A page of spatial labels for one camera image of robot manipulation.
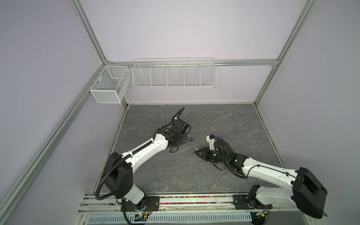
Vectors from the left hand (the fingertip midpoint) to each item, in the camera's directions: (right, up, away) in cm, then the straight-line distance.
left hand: (184, 141), depth 83 cm
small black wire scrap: (+38, +4, +22) cm, 44 cm away
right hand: (+6, -6, -6) cm, 10 cm away
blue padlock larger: (+5, -2, +15) cm, 16 cm away
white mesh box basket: (-54, +37, +17) cm, 67 cm away
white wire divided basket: (-9, +46, +16) cm, 50 cm away
